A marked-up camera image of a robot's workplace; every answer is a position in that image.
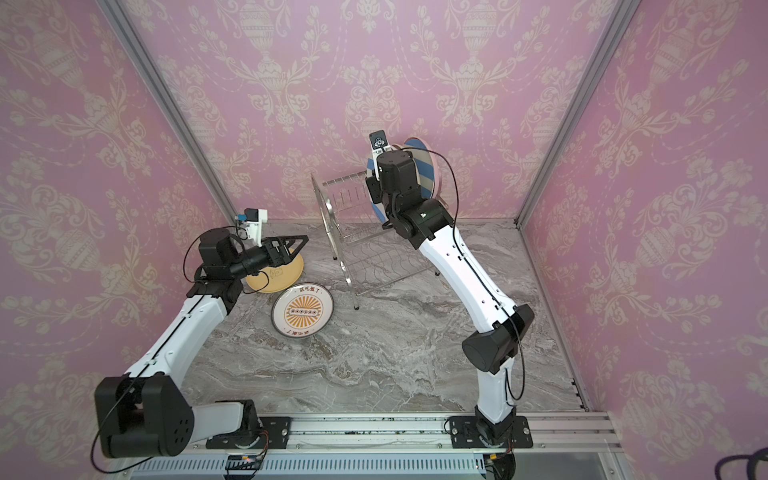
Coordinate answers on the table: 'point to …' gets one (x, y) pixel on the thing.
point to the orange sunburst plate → (301, 309)
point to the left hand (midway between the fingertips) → (301, 241)
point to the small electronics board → (242, 465)
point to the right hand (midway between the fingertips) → (389, 165)
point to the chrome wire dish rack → (370, 254)
